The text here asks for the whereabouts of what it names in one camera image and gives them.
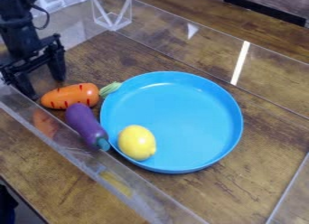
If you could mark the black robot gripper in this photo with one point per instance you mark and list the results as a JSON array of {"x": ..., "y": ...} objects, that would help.
[{"x": 21, "y": 18}]

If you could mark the orange toy carrot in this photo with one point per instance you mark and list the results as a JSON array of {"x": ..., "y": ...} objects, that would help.
[{"x": 83, "y": 93}]

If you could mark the blue round plastic tray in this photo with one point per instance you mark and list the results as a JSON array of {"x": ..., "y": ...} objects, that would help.
[{"x": 193, "y": 116}]

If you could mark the purple toy eggplant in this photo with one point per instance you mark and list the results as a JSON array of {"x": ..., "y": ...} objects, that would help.
[{"x": 83, "y": 122}]

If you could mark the yellow toy lemon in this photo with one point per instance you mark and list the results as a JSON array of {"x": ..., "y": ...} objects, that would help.
[{"x": 136, "y": 142}]

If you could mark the clear acrylic front barrier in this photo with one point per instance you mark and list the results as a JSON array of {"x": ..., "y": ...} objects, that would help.
[{"x": 152, "y": 204}]

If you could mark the clear acrylic barrier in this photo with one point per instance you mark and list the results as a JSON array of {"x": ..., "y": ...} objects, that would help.
[
  {"x": 264, "y": 72},
  {"x": 152, "y": 204}
]

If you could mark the clear acrylic back barrier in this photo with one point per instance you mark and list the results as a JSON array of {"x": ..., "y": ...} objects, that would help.
[{"x": 264, "y": 72}]

